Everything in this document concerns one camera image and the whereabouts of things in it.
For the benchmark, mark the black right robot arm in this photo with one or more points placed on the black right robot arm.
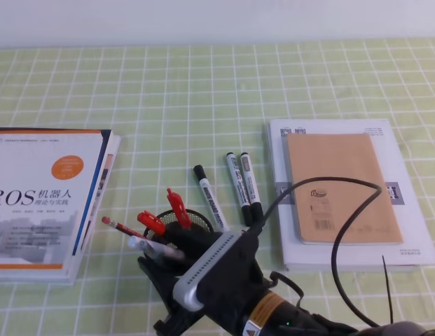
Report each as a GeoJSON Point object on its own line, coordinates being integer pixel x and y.
{"type": "Point", "coordinates": [267, 313]}

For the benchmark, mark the red pencil with eraser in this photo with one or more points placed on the red pencil with eraser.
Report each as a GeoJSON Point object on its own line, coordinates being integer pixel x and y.
{"type": "Point", "coordinates": [120, 227]}

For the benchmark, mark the white ROS robotics book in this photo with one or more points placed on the white ROS robotics book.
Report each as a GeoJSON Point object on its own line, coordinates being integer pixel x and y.
{"type": "Point", "coordinates": [42, 196]}

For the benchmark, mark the white marker in holder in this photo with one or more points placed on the white marker in holder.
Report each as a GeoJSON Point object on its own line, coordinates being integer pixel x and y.
{"type": "Point", "coordinates": [154, 249]}

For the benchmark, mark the book under ROS book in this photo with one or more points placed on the book under ROS book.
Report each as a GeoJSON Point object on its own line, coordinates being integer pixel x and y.
{"type": "Point", "coordinates": [98, 196]}

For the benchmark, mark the brown kraft notebook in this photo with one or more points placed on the brown kraft notebook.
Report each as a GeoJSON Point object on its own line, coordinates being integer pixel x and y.
{"type": "Point", "coordinates": [323, 207]}

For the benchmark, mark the red cap marker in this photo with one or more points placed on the red cap marker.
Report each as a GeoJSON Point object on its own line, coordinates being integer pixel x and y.
{"type": "Point", "coordinates": [152, 222]}

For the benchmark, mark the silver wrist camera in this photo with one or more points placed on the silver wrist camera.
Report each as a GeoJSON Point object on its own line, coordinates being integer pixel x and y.
{"type": "Point", "coordinates": [185, 289]}

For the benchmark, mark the large white book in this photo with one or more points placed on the large white book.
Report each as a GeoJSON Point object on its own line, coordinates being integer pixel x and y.
{"type": "Point", "coordinates": [417, 248]}

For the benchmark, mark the black mesh pen holder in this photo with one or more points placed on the black mesh pen holder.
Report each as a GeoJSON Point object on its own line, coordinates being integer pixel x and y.
{"type": "Point", "coordinates": [199, 217]}

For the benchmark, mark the black whiteboard marker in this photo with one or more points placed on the black whiteboard marker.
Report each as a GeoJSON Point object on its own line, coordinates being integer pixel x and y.
{"type": "Point", "coordinates": [239, 187]}
{"type": "Point", "coordinates": [211, 199]}
{"type": "Point", "coordinates": [252, 188]}

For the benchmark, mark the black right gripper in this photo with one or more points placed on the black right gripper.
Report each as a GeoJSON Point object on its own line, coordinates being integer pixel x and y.
{"type": "Point", "coordinates": [225, 291]}

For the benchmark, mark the green checked tablecloth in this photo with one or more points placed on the green checked tablecloth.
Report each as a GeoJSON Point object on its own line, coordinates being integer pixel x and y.
{"type": "Point", "coordinates": [181, 106]}

